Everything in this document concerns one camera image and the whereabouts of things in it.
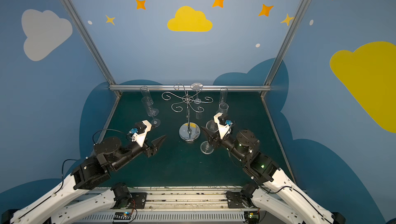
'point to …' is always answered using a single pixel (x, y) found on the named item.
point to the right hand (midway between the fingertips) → (209, 121)
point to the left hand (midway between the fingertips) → (159, 128)
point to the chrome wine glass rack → (188, 131)
